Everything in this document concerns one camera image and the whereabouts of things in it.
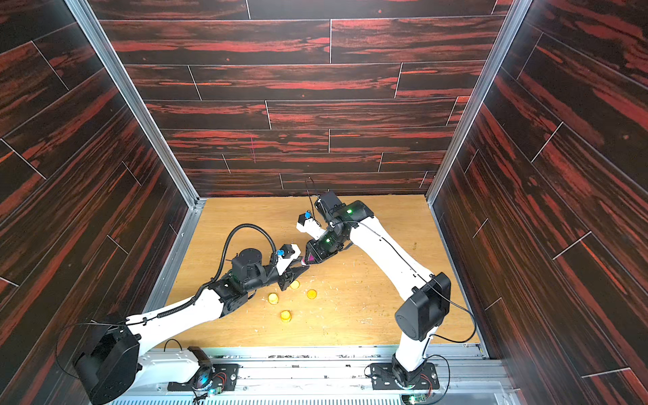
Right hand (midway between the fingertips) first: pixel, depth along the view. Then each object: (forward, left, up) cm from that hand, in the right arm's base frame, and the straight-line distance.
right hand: (316, 256), depth 78 cm
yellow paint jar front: (-12, +11, -19) cm, 25 cm away
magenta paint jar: (-5, +3, +3) cm, 6 cm away
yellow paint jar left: (-7, +15, -18) cm, 25 cm away
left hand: (-2, +3, -1) cm, 4 cm away
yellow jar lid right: (-4, +2, -20) cm, 20 cm away
